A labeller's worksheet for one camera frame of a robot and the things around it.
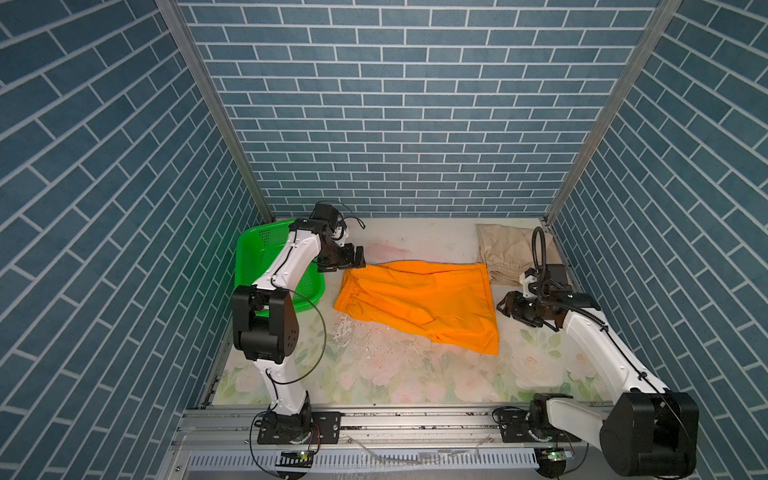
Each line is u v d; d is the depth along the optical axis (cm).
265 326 49
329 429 73
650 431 39
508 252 105
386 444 72
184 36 73
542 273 67
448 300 97
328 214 74
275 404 61
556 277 65
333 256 77
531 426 73
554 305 60
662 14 71
